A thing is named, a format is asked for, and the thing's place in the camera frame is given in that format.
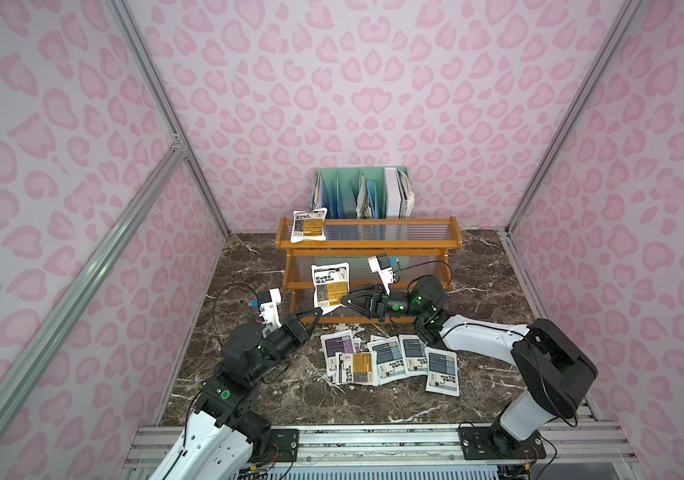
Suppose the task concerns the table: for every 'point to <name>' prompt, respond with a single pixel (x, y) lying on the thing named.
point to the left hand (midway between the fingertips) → (324, 309)
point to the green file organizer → (363, 192)
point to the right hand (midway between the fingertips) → (342, 305)
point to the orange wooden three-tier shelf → (418, 247)
